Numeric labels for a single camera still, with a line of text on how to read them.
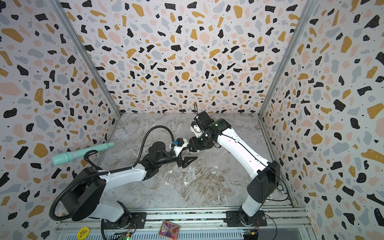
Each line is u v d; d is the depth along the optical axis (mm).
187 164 720
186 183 856
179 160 693
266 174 433
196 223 739
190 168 911
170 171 898
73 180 450
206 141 633
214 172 898
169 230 701
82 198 419
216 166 923
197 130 690
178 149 691
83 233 701
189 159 724
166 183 852
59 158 580
